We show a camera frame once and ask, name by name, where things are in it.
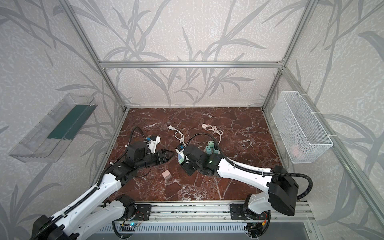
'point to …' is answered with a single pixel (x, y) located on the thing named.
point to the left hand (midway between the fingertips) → (174, 151)
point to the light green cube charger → (211, 144)
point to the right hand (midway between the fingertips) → (184, 157)
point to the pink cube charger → (167, 175)
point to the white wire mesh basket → (302, 136)
